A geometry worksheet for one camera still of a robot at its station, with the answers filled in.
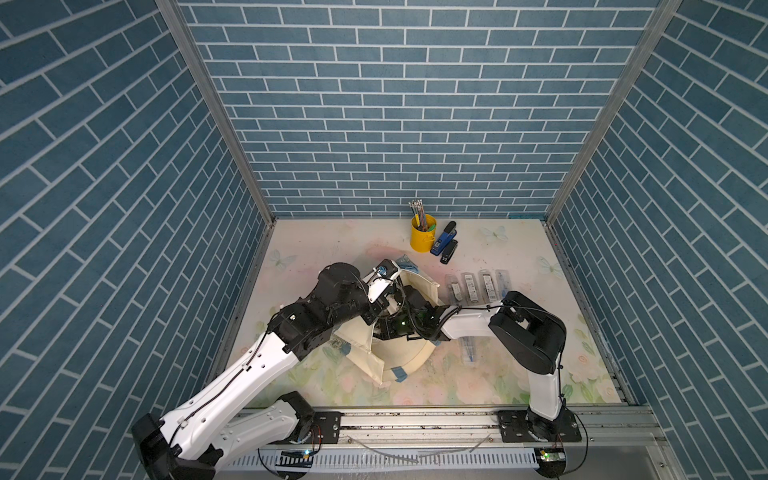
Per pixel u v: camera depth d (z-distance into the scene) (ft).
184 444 1.23
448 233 3.67
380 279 1.87
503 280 3.34
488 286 3.25
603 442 2.42
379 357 2.31
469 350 2.83
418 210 3.40
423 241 3.47
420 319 2.41
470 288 3.24
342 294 1.68
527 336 1.69
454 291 3.23
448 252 3.47
